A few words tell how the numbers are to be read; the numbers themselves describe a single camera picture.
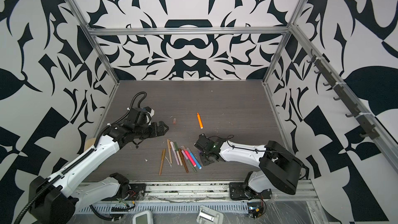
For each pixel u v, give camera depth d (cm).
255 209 71
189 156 85
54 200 37
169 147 87
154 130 70
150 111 75
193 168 81
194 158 85
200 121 99
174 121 98
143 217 65
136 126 61
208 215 67
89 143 86
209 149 65
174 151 87
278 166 43
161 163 83
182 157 85
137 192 74
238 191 74
